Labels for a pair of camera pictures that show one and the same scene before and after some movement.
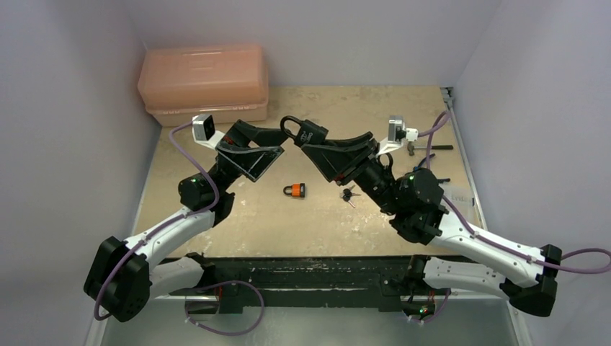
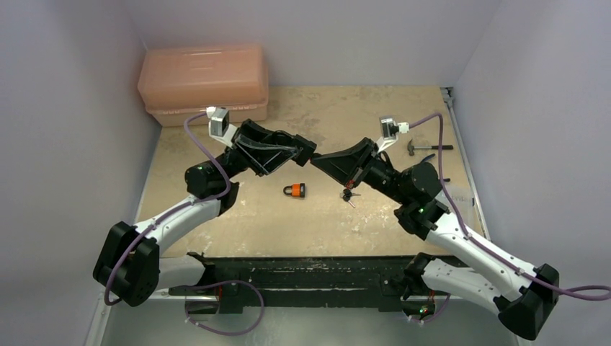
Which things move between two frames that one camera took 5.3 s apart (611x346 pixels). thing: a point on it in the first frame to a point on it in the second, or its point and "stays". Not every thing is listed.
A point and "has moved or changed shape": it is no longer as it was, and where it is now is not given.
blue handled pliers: (421, 162) stays
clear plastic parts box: (462, 197) stays
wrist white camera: (204, 130) to (220, 129)
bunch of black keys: (347, 194) stays
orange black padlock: (297, 189) stays
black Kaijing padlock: (308, 132) has moved or changed shape
